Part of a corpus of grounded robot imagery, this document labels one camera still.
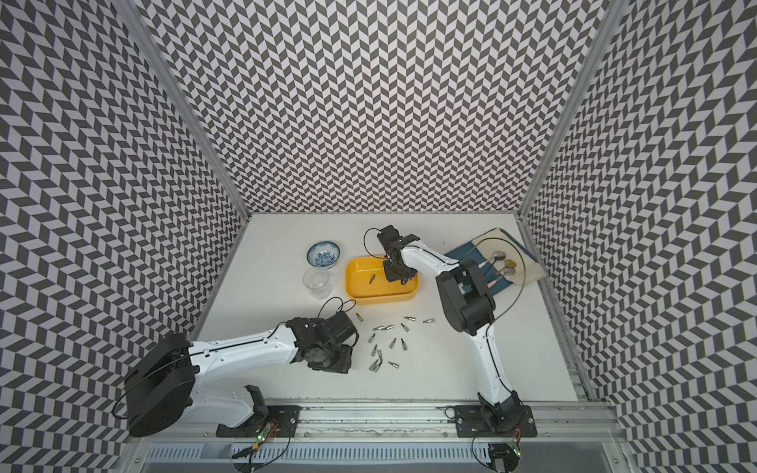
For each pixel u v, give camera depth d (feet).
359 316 2.99
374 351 2.78
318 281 3.16
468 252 3.47
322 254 3.45
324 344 2.01
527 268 3.24
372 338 2.84
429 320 2.90
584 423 2.47
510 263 3.38
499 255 3.45
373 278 3.25
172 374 1.34
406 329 2.94
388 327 2.83
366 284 3.23
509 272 3.28
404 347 2.80
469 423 2.41
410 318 2.99
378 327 2.83
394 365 2.71
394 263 2.48
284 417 2.38
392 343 2.83
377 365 2.71
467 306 1.86
